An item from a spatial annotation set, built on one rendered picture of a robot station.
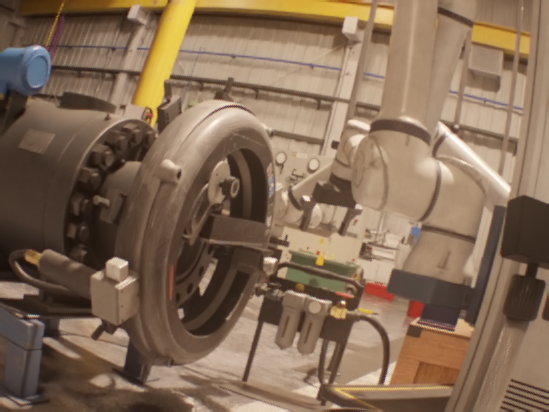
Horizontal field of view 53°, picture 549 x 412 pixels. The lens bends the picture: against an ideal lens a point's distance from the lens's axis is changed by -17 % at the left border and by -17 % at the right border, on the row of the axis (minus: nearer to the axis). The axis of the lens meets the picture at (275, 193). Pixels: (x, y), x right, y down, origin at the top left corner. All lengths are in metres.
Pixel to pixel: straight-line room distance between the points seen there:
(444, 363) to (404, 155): 1.06
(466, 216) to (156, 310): 0.76
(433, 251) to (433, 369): 0.92
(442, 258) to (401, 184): 0.20
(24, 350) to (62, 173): 0.52
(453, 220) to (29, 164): 1.18
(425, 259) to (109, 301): 0.72
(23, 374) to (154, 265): 0.55
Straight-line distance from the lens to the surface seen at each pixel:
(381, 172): 1.37
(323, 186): 1.88
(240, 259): 1.84
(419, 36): 1.55
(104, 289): 1.41
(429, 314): 2.45
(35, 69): 1.98
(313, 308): 2.45
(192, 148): 1.51
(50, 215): 1.74
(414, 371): 2.28
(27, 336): 1.67
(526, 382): 1.28
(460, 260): 1.45
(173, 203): 1.46
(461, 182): 1.46
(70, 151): 1.76
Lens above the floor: 0.69
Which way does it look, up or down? 3 degrees up
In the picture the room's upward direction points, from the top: 15 degrees clockwise
